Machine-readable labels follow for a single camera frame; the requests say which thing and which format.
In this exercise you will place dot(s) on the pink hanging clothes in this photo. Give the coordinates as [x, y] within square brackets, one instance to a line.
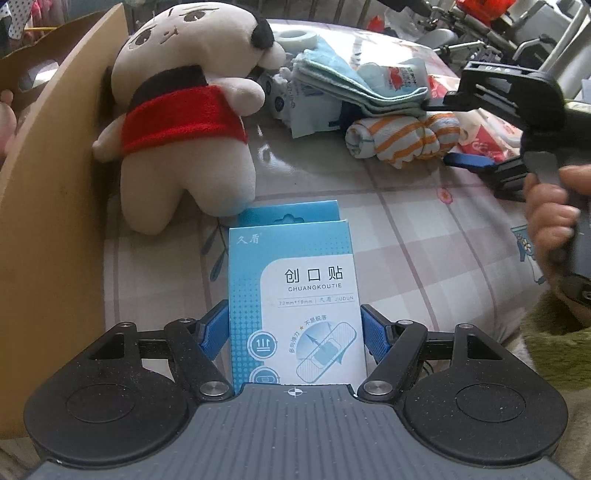
[41, 14]

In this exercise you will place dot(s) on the white red-print tissue pack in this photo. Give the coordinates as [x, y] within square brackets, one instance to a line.
[397, 76]

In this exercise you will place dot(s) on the white tape roll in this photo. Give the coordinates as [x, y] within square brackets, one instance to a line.
[310, 41]

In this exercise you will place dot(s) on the yellow stick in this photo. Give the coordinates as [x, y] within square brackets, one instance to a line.
[41, 28]

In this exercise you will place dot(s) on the white plush doll red top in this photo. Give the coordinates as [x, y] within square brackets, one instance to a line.
[184, 152]

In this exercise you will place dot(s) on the wheelchair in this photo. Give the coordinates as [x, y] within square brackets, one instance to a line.
[508, 32]

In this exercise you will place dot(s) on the person's right hand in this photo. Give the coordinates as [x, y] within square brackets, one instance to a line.
[545, 221]

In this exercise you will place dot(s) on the black padded seat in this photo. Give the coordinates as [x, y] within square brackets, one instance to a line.
[406, 5]

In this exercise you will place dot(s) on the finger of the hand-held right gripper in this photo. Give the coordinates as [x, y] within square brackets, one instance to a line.
[466, 161]
[443, 107]

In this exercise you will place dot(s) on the pink plush toy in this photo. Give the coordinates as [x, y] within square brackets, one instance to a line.
[7, 124]

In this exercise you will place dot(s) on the plaid floral tablecloth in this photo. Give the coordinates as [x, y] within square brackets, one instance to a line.
[415, 240]

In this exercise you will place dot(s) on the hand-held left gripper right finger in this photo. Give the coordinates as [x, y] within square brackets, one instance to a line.
[371, 332]

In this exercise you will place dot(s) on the white polka dot cloth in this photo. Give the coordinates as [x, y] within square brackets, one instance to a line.
[11, 18]

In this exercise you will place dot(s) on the brown cardboard box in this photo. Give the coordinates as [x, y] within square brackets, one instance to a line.
[46, 230]

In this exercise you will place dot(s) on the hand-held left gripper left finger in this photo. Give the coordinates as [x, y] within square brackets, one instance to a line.
[214, 330]

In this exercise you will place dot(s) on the blue and white plastic packet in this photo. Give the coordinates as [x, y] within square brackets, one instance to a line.
[300, 110]

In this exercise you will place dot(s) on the orange striped white cloth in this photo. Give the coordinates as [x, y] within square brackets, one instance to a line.
[401, 138]

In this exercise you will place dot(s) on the blue bandage box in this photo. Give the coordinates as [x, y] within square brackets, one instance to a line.
[300, 277]

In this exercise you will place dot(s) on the light blue towel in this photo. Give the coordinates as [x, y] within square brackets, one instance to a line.
[351, 87]

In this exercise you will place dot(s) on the large red plastic bag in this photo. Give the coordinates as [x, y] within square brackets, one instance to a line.
[485, 4]

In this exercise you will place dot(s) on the pink wet wipes pack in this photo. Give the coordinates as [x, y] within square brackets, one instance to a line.
[485, 138]

